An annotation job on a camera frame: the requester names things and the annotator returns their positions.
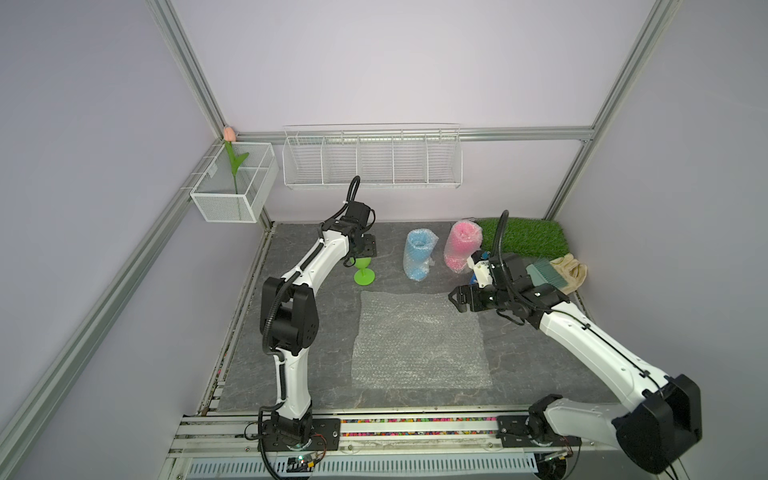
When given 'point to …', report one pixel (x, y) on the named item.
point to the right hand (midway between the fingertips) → (462, 291)
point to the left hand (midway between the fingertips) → (363, 250)
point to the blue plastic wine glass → (417, 258)
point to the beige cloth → (574, 271)
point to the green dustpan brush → (543, 271)
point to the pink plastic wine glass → (463, 240)
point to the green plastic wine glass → (364, 276)
